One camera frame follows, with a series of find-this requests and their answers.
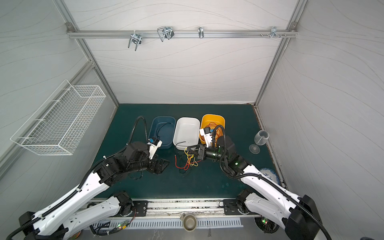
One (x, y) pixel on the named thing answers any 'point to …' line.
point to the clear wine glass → (260, 139)
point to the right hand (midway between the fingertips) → (190, 144)
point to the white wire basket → (59, 124)
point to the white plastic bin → (186, 132)
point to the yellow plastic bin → (212, 121)
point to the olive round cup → (189, 222)
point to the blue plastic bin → (163, 128)
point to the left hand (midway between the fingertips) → (165, 157)
